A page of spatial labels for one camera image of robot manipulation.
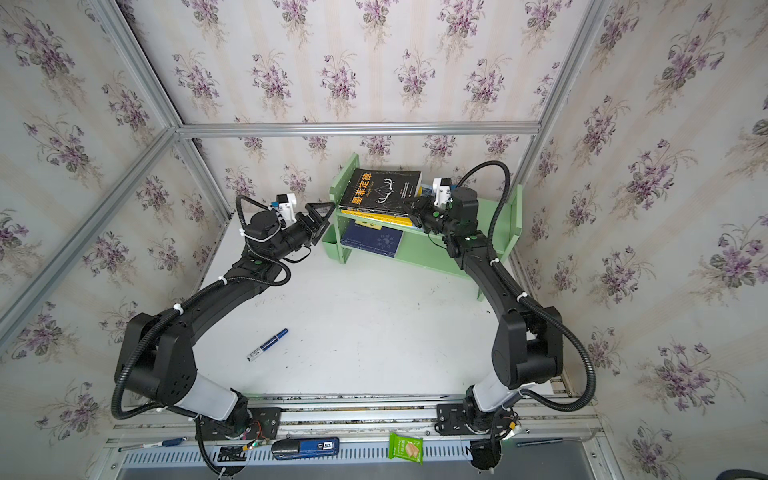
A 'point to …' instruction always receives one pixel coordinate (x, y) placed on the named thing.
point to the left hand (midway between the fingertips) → (333, 208)
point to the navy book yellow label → (371, 237)
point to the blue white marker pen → (263, 347)
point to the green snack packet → (405, 447)
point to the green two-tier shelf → (502, 221)
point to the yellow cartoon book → (381, 217)
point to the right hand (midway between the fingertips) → (396, 203)
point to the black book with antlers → (381, 190)
